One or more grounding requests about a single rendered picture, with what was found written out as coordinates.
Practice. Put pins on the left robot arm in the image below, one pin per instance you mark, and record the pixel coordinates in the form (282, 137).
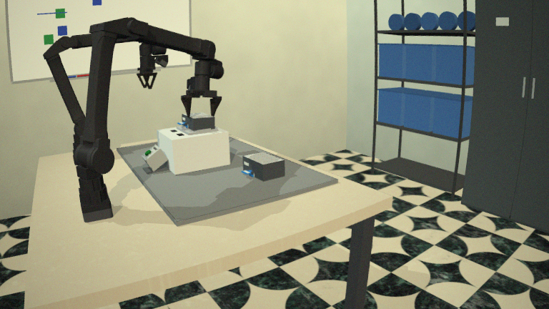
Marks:
(62, 81)

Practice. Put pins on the white box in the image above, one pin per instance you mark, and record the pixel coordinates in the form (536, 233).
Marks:
(184, 150)

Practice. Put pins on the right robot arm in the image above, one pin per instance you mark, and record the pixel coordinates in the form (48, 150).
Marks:
(96, 156)

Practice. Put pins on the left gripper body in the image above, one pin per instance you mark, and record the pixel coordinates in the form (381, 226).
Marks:
(144, 65)

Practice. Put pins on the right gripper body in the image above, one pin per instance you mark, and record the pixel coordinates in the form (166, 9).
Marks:
(201, 85)

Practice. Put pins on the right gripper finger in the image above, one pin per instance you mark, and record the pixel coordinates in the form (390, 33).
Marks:
(214, 106)
(187, 104)

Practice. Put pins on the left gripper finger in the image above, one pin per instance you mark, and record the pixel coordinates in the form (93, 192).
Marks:
(145, 78)
(139, 76)

